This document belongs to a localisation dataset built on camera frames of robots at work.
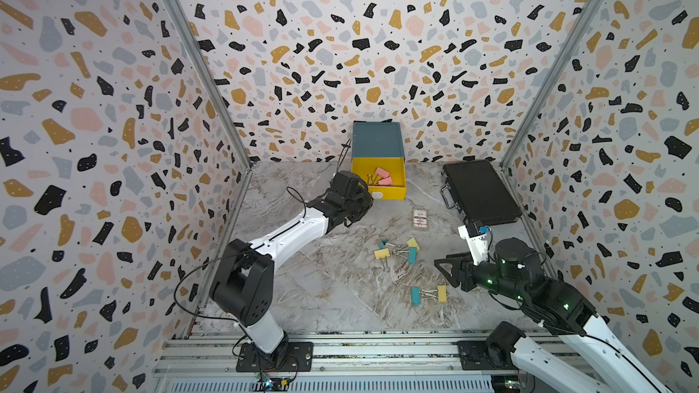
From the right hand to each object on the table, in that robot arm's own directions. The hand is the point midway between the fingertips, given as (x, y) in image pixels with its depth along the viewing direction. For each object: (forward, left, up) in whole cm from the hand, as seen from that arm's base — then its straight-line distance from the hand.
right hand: (440, 262), depth 67 cm
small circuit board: (-24, +42, -23) cm, 54 cm away
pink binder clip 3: (+34, +16, -8) cm, 38 cm away
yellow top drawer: (+43, +9, -9) cm, 45 cm away
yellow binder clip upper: (+18, +3, -23) cm, 30 cm away
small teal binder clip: (+16, +14, -20) cm, 29 cm away
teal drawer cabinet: (+46, +16, -2) cm, 48 cm away
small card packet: (+28, -1, -23) cm, 37 cm away
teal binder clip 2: (0, +3, -24) cm, 25 cm away
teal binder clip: (+13, +3, -22) cm, 26 cm away
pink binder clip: (+37, +14, -7) cm, 41 cm away
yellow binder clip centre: (+14, +14, -23) cm, 31 cm away
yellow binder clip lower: (+1, -5, -24) cm, 24 cm away
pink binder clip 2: (+33, +13, -8) cm, 36 cm away
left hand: (+23, +15, -4) cm, 28 cm away
